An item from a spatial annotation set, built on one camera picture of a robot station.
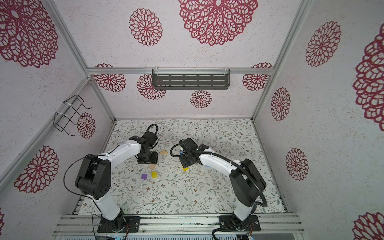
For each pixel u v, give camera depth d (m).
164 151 1.00
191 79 0.95
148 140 0.71
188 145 0.69
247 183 0.46
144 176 0.90
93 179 0.47
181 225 0.75
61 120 0.73
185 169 0.93
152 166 0.95
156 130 0.88
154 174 0.90
